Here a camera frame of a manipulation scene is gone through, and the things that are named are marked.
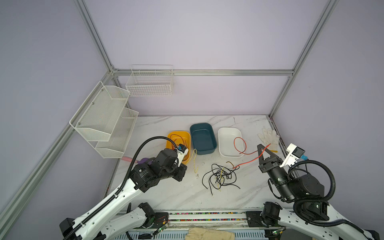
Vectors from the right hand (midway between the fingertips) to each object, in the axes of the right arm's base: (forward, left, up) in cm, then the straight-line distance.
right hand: (256, 145), depth 56 cm
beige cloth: (-25, +21, -38) cm, 50 cm away
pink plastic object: (+14, +69, -38) cm, 80 cm away
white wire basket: (+53, +54, -4) cm, 76 cm away
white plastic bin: (+29, 0, -39) cm, 48 cm away
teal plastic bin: (+31, +19, -36) cm, 51 cm away
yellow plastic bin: (+31, +36, -35) cm, 59 cm away
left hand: (-1, +29, -18) cm, 34 cm away
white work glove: (+33, -30, -40) cm, 60 cm away
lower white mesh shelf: (+17, +76, -29) cm, 83 cm away
